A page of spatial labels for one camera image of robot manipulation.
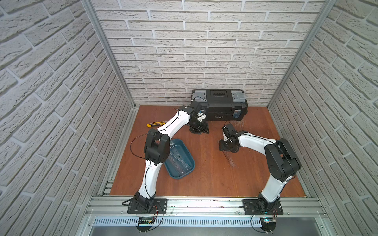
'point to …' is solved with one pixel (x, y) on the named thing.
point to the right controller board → (268, 224)
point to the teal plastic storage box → (176, 142)
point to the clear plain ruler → (189, 161)
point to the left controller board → (145, 220)
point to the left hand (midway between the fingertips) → (208, 130)
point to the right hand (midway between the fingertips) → (224, 147)
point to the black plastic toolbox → (222, 104)
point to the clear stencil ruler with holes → (229, 158)
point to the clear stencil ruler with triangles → (177, 161)
